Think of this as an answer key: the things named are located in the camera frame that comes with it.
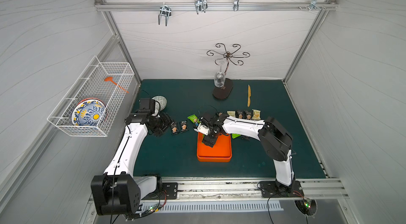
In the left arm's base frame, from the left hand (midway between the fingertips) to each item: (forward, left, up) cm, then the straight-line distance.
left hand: (172, 124), depth 80 cm
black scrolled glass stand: (+35, -29, -15) cm, 48 cm away
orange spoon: (+16, +31, +16) cm, 39 cm away
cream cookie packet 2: (+16, -49, -15) cm, 54 cm away
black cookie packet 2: (+16, -44, -14) cm, 49 cm away
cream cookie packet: (+17, -34, -14) cm, 40 cm away
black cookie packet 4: (+6, -4, -14) cm, 15 cm away
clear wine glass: (+28, -25, +6) cm, 38 cm away
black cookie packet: (+16, -39, -15) cm, 45 cm away
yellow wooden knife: (+32, -47, -15) cm, 59 cm away
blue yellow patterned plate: (-6, +29, +19) cm, 36 cm away
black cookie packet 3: (+5, +2, -14) cm, 15 cm away
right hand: (+1, -19, -15) cm, 24 cm away
